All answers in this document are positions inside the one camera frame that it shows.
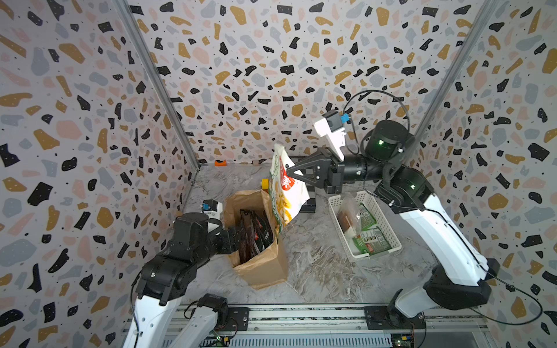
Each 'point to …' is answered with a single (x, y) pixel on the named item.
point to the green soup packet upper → (367, 220)
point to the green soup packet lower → (374, 238)
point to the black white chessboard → (310, 206)
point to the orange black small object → (220, 163)
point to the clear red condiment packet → (349, 216)
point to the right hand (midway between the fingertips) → (293, 176)
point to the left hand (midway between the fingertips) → (236, 229)
